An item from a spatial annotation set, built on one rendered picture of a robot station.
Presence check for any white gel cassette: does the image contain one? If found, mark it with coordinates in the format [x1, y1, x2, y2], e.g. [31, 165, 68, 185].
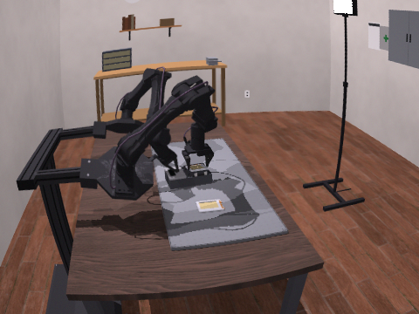
[189, 164, 210, 172]

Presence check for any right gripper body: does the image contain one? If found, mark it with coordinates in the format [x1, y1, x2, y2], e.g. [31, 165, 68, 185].
[182, 136, 214, 156]

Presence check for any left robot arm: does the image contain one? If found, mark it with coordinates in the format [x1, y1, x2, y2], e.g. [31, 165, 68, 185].
[120, 68, 172, 148]

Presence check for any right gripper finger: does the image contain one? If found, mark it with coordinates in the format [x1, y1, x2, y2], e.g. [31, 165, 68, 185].
[182, 154, 190, 170]
[205, 154, 214, 167]

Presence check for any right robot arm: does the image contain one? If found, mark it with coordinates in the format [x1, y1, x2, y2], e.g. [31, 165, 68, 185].
[115, 75, 218, 195]

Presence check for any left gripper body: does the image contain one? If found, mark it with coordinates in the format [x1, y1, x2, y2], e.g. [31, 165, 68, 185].
[149, 146, 177, 165]

